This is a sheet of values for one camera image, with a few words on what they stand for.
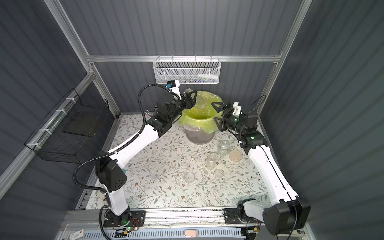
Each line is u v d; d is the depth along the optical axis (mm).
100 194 786
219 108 605
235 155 963
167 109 577
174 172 891
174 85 643
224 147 994
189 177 868
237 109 656
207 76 931
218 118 734
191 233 672
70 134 728
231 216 738
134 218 722
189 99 653
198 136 980
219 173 891
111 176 460
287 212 374
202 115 1037
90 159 443
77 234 693
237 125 588
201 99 766
